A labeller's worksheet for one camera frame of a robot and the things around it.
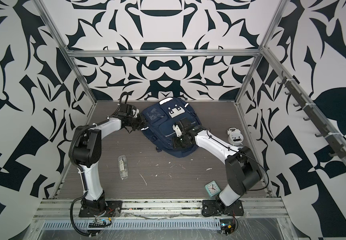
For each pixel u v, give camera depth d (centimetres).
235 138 96
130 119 87
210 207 74
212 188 79
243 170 46
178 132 80
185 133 68
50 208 76
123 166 87
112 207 75
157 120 99
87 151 54
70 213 69
